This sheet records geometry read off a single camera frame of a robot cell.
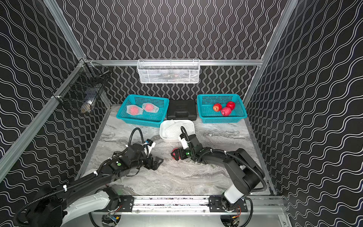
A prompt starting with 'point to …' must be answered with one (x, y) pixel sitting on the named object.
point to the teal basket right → (206, 102)
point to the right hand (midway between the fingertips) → (178, 151)
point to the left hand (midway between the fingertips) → (157, 156)
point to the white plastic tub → (165, 139)
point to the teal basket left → (148, 110)
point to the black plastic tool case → (182, 109)
